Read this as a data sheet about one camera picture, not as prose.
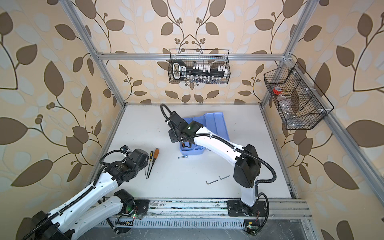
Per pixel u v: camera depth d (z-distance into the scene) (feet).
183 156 3.06
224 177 2.78
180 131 1.95
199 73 2.75
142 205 2.44
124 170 1.82
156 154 3.01
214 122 3.18
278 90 2.64
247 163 1.45
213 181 2.71
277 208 2.47
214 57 2.98
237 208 2.42
